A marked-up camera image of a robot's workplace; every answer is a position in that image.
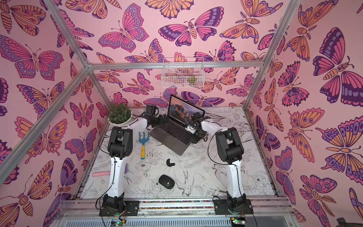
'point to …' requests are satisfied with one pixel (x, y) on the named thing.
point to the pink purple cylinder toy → (108, 173)
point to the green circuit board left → (117, 222)
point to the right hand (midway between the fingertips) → (196, 137)
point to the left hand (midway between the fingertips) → (167, 120)
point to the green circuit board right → (238, 221)
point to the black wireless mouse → (167, 181)
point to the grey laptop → (171, 133)
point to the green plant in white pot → (120, 114)
